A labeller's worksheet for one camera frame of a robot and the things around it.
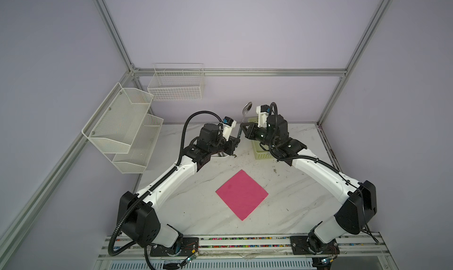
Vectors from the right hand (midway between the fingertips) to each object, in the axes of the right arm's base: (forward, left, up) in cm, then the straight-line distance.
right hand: (238, 125), depth 74 cm
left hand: (-3, 0, -6) cm, 7 cm away
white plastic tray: (+3, +13, -30) cm, 33 cm away
